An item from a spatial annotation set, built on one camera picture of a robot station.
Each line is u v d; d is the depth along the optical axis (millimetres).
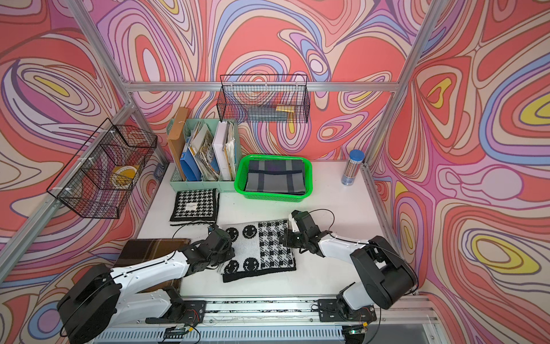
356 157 959
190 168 952
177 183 1066
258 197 995
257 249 842
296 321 734
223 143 923
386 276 436
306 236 697
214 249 661
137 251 843
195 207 964
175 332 721
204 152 955
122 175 702
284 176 1078
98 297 412
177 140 842
